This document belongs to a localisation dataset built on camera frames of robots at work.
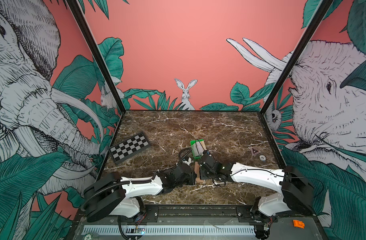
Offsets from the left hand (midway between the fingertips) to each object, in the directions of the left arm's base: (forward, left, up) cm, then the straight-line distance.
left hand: (199, 174), depth 81 cm
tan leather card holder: (+3, +1, +1) cm, 3 cm away
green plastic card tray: (+22, -5, -4) cm, 23 cm away
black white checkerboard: (+21, +43, -4) cm, 48 cm away
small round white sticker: (+12, -43, -7) cm, 46 cm away
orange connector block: (-24, -46, -4) cm, 52 cm away
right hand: (+2, -1, -1) cm, 2 cm away
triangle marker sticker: (+17, -40, -7) cm, 44 cm away
